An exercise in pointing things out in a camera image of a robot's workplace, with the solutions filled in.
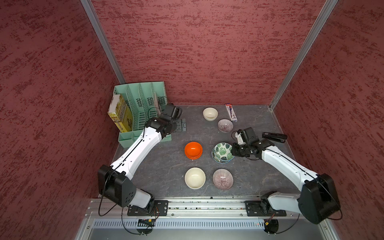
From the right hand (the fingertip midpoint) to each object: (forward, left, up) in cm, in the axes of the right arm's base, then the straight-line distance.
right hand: (230, 153), depth 85 cm
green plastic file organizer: (+43, +57, +4) cm, 72 cm away
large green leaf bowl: (-1, +5, -1) cm, 5 cm away
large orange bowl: (+3, +22, -6) cm, 23 cm away
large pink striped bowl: (-12, +5, -8) cm, 15 cm away
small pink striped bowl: (+26, -2, -7) cm, 27 cm away
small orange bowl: (+8, +22, -3) cm, 24 cm away
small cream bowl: (+37, +9, -6) cm, 38 cm away
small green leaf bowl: (+5, +4, +1) cm, 6 cm away
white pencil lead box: (+39, -8, -7) cm, 40 cm away
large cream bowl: (-11, +21, -7) cm, 25 cm away
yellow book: (+21, +65, +14) cm, 70 cm away
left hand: (+10, +31, +13) cm, 36 cm away
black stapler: (+14, -35, -6) cm, 38 cm away
